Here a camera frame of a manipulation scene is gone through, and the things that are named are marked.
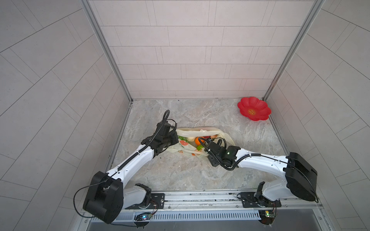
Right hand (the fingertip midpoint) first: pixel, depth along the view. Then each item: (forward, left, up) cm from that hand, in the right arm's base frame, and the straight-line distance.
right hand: (213, 157), depth 84 cm
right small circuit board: (-29, -21, -4) cm, 37 cm away
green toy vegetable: (+12, +18, +4) cm, 22 cm away
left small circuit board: (-26, +37, +2) cm, 45 cm away
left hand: (+11, +19, +9) cm, 23 cm away
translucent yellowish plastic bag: (+3, +14, +8) cm, 16 cm away
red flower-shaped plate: (+35, -38, -1) cm, 52 cm away
